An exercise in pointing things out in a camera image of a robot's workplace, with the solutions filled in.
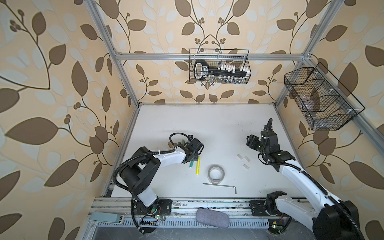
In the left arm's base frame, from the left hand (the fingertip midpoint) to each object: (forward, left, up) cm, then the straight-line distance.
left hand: (194, 153), depth 92 cm
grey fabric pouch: (-33, -11, +2) cm, 35 cm away
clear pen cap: (0, -29, -2) cm, 29 cm away
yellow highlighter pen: (-8, -3, -2) cm, 8 cm away
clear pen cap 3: (-7, -32, -2) cm, 32 cm away
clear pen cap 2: (-2, -33, -1) cm, 33 cm away
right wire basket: (+13, -65, +33) cm, 74 cm away
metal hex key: (-17, -17, -2) cm, 24 cm away
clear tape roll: (-11, -14, -2) cm, 18 cm away
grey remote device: (-35, +39, +2) cm, 52 cm away
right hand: (+3, -33, +12) cm, 36 cm away
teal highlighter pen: (-6, +1, -1) cm, 6 cm away
